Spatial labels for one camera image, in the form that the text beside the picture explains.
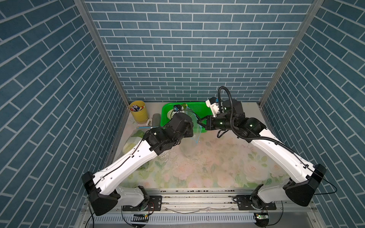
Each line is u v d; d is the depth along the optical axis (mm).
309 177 394
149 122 1050
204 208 735
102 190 375
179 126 472
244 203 736
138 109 1016
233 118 504
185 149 843
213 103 608
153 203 732
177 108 594
